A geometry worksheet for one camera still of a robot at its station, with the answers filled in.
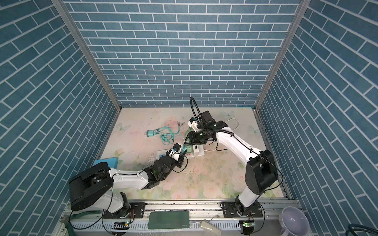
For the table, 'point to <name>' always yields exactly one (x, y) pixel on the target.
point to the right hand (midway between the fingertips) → (185, 140)
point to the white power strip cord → (232, 118)
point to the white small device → (210, 228)
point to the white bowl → (293, 222)
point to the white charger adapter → (195, 149)
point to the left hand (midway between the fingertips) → (184, 149)
